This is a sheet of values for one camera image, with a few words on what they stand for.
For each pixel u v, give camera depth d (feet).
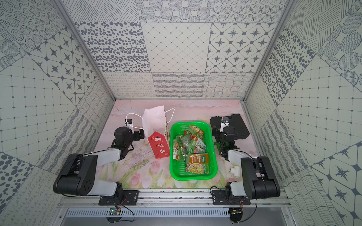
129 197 2.43
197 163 2.62
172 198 2.46
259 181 1.41
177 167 2.75
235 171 2.68
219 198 2.40
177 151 2.66
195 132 2.97
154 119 2.92
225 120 2.56
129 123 2.66
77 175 1.44
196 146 2.80
